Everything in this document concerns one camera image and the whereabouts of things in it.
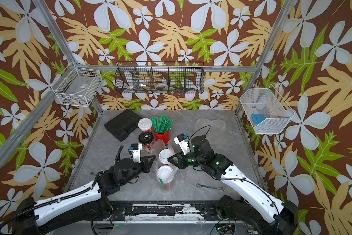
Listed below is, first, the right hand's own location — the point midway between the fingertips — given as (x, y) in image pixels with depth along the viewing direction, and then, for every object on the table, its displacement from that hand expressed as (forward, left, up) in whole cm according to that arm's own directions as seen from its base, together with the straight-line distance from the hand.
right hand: (168, 159), depth 68 cm
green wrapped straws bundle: (+27, +4, -8) cm, 28 cm away
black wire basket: (+58, +21, +8) cm, 62 cm away
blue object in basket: (+23, -49, +3) cm, 55 cm away
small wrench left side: (+2, +48, -24) cm, 53 cm away
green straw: (+11, +3, -5) cm, 12 cm away
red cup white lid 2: (+6, +3, -6) cm, 9 cm away
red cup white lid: (+26, +16, -6) cm, 31 cm away
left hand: (+4, +6, -4) cm, 9 cm away
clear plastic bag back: (+33, -32, -22) cm, 51 cm away
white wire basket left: (+42, +56, +12) cm, 71 cm away
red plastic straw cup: (+25, +4, -17) cm, 30 cm away
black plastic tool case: (+36, +35, -17) cm, 53 cm away
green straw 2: (-9, +3, -2) cm, 10 cm away
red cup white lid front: (-5, +2, -6) cm, 8 cm away
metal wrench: (-6, -31, -24) cm, 40 cm away
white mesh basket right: (+29, -56, +3) cm, 63 cm away
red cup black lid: (+16, +13, -7) cm, 22 cm away
